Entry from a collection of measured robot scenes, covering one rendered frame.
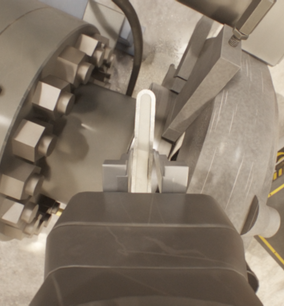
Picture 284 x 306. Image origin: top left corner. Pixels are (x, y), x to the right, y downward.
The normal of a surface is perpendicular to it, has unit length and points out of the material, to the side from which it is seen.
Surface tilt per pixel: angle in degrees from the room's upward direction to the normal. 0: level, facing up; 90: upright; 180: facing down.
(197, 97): 41
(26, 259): 0
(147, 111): 4
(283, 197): 0
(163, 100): 64
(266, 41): 22
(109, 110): 55
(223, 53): 50
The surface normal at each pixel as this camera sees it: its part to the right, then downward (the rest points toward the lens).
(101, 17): -0.02, 0.36
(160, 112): 0.30, -0.47
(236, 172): 0.18, -0.08
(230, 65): -0.27, 0.83
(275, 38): -0.17, 0.66
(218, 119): -0.32, -0.40
